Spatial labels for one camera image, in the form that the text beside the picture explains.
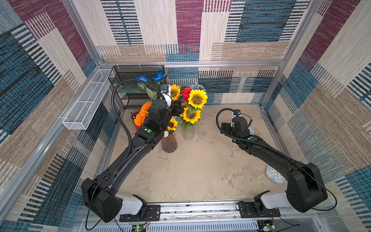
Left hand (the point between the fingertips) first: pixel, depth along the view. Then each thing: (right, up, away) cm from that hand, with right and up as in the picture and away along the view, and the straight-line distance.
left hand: (173, 97), depth 70 cm
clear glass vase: (+8, -20, +29) cm, 36 cm away
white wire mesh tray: (-60, -8, +22) cm, 64 cm away
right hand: (+33, -15, +18) cm, 40 cm away
